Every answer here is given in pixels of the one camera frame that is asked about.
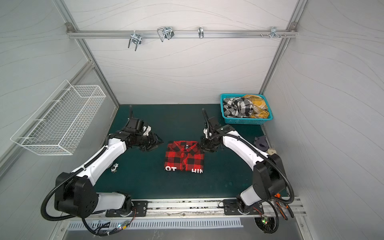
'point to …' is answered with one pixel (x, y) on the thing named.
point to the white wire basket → (59, 124)
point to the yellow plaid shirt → (260, 110)
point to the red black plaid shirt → (184, 156)
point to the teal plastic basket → (248, 120)
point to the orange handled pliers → (284, 214)
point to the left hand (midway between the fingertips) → (164, 141)
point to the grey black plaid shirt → (239, 107)
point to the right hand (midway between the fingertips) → (202, 145)
